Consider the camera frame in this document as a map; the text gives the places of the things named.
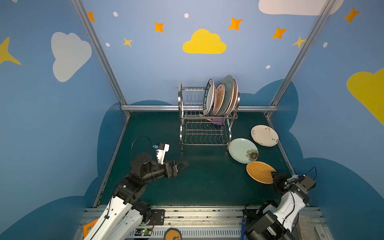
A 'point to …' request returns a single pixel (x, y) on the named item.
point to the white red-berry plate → (265, 135)
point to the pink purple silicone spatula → (220, 121)
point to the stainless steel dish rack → (197, 128)
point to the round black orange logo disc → (173, 233)
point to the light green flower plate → (243, 150)
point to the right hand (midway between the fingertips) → (275, 174)
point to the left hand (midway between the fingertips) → (184, 165)
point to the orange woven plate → (261, 171)
